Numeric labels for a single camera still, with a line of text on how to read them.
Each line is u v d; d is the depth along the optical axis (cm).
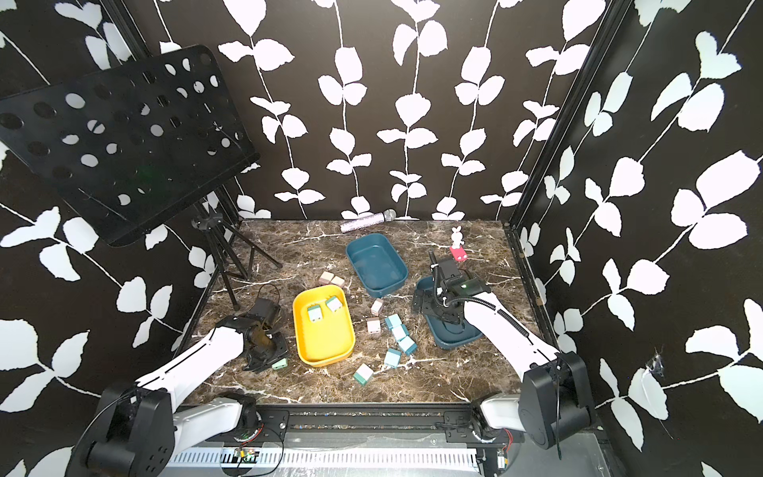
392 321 90
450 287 64
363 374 81
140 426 40
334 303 95
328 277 101
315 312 93
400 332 89
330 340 88
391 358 84
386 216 118
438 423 75
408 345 86
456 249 111
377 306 93
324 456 70
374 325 91
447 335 87
